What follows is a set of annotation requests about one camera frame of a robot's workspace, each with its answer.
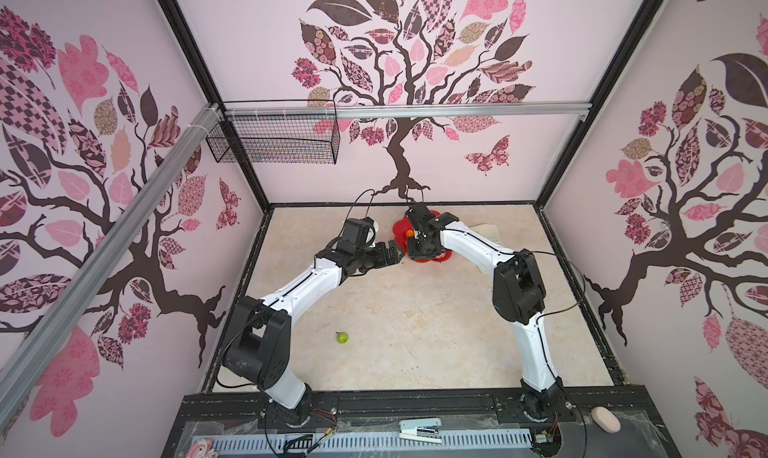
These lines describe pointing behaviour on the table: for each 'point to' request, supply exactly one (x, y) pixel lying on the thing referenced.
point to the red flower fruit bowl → (401, 234)
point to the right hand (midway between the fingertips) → (416, 248)
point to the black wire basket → (279, 140)
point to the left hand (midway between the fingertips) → (394, 258)
